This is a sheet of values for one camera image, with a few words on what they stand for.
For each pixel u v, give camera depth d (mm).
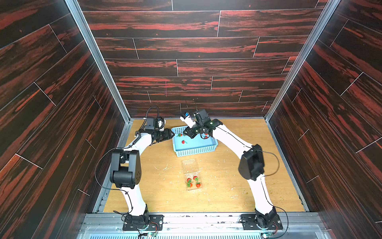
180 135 1075
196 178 878
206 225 735
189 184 848
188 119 803
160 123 841
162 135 837
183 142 1046
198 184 859
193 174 894
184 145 1052
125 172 501
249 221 741
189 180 867
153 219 750
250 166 562
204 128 686
